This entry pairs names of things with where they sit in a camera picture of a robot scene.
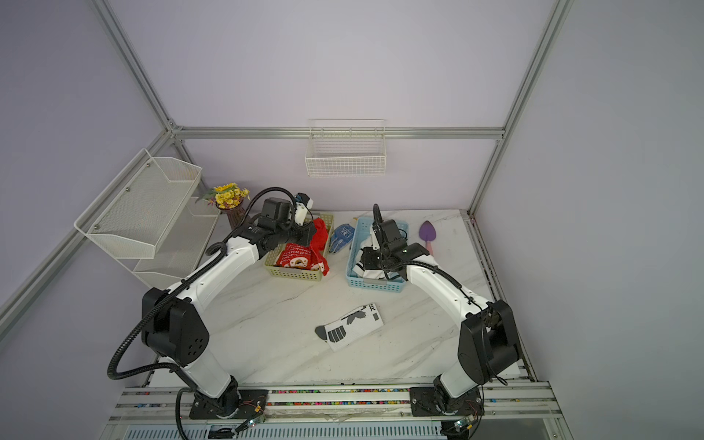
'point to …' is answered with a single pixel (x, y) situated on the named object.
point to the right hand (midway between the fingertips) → (368, 262)
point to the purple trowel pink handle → (428, 234)
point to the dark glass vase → (236, 216)
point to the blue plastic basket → (356, 280)
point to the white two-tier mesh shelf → (149, 219)
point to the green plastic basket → (313, 275)
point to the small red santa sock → (319, 244)
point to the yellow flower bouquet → (225, 196)
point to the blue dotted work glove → (341, 237)
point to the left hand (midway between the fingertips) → (313, 232)
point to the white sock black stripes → (361, 271)
